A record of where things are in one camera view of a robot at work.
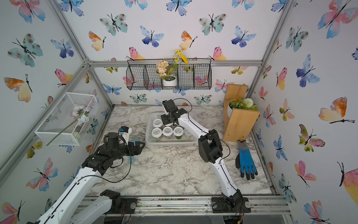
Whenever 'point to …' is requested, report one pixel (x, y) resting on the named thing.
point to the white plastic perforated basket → (150, 140)
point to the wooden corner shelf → (238, 127)
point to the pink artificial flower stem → (79, 113)
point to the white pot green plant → (237, 102)
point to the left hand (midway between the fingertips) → (140, 142)
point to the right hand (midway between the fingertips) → (167, 116)
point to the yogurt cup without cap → (187, 134)
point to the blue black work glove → (244, 161)
